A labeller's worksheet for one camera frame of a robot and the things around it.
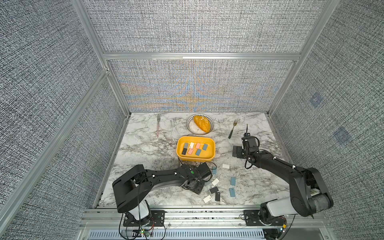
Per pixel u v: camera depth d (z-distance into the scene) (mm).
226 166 920
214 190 819
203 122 1058
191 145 1000
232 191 819
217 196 798
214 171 899
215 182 854
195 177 631
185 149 982
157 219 732
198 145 1001
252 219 729
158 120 1166
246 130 1102
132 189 433
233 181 874
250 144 714
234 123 1133
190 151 974
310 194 433
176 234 702
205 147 1003
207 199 796
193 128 1097
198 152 977
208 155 951
